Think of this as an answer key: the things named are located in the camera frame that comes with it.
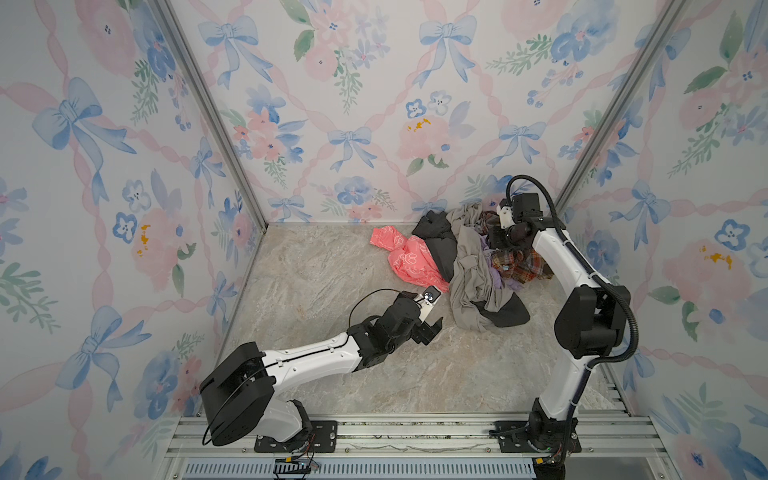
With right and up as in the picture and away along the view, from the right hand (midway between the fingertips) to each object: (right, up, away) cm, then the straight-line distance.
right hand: (496, 237), depth 94 cm
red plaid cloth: (+12, -9, +6) cm, 16 cm away
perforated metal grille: (-40, -56, -24) cm, 73 cm away
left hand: (-23, -19, -16) cm, 34 cm away
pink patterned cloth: (-27, -7, +6) cm, 28 cm away
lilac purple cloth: (+1, -14, +1) cm, 14 cm away
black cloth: (+2, -23, -3) cm, 23 cm away
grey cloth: (-8, -14, -2) cm, 16 cm away
